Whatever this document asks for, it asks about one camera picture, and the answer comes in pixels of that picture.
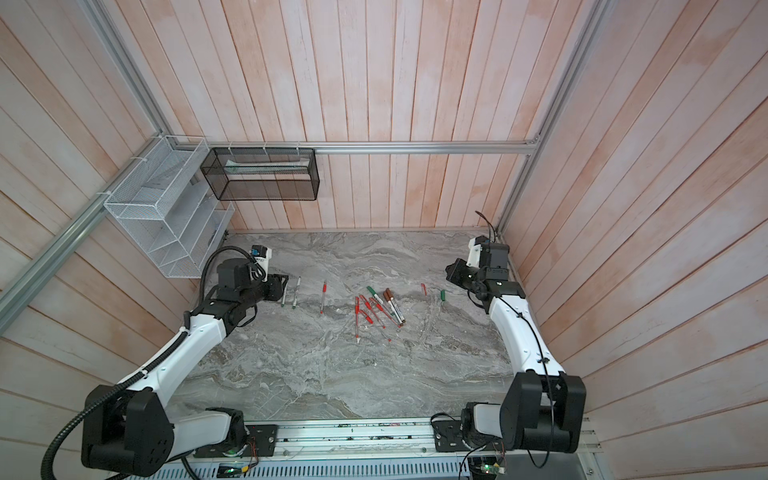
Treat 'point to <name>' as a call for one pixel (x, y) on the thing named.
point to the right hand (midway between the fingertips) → (448, 265)
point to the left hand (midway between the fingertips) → (282, 280)
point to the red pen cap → (424, 287)
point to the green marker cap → (442, 294)
